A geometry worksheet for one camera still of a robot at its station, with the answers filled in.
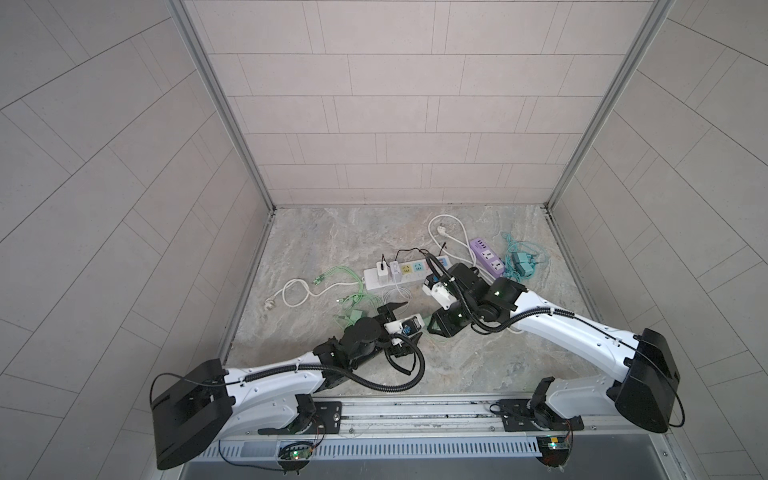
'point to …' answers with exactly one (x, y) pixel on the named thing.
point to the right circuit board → (554, 450)
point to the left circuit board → (295, 450)
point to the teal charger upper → (519, 257)
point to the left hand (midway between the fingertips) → (419, 316)
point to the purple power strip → (488, 259)
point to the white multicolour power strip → (411, 272)
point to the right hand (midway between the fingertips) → (433, 328)
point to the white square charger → (396, 272)
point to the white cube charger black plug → (383, 274)
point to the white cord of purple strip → (439, 230)
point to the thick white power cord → (269, 303)
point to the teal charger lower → (524, 269)
